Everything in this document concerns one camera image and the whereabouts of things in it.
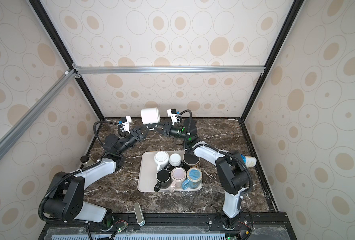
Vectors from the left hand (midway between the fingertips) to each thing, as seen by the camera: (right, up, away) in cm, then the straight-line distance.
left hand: (153, 126), depth 71 cm
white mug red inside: (-2, +5, +1) cm, 6 cm away
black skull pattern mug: (+19, -19, +13) cm, 29 cm away
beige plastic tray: (-8, -27, +21) cm, 35 cm away
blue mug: (+20, -26, +7) cm, 34 cm away
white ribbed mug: (+2, -18, +17) cm, 25 cm away
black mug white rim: (+4, -27, +9) cm, 28 cm away
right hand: (-1, -1, +2) cm, 2 cm away
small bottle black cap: (-44, -19, +16) cm, 50 cm away
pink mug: (+12, -25, +7) cm, 29 cm away
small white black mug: (+10, -19, +15) cm, 26 cm away
